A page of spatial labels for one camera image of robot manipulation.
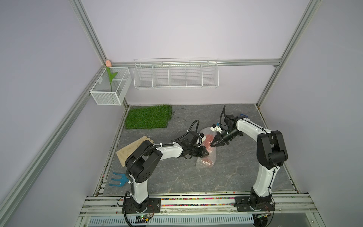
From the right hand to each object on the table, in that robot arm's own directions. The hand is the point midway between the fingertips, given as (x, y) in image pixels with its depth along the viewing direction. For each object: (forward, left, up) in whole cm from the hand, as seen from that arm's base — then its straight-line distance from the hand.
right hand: (212, 146), depth 87 cm
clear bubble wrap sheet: (-11, +9, -2) cm, 14 cm away
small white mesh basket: (+30, +63, +23) cm, 74 cm away
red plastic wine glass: (-10, +4, +1) cm, 11 cm away
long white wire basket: (+44, +23, +23) cm, 55 cm away
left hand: (-5, +3, -3) cm, 6 cm away
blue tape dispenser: (+5, -13, +23) cm, 27 cm away
